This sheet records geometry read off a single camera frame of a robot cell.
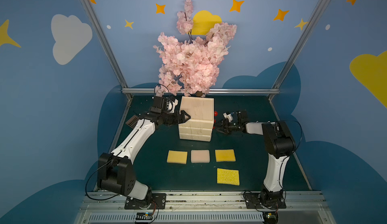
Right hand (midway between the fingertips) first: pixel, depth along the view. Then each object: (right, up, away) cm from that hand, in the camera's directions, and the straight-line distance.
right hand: (217, 126), depth 98 cm
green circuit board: (-40, -41, -26) cm, 63 cm away
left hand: (-20, +7, -15) cm, 26 cm away
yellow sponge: (+2, -17, -8) cm, 19 cm away
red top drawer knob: (-3, +8, -10) cm, 14 cm away
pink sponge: (-12, -17, -10) cm, 23 cm away
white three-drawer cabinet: (-12, +1, -14) cm, 19 cm away
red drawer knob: (-2, +4, -5) cm, 7 cm away
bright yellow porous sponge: (+3, -26, -16) cm, 31 cm away
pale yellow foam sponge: (-25, -17, -10) cm, 32 cm away
